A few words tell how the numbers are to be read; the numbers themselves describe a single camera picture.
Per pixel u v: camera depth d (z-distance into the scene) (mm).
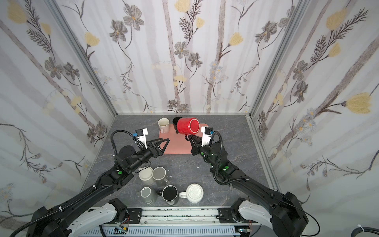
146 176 806
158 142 630
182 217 749
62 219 409
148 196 719
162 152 641
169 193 735
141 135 635
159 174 780
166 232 702
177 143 691
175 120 1043
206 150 638
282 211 402
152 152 627
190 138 717
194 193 746
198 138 697
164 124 1027
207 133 626
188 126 664
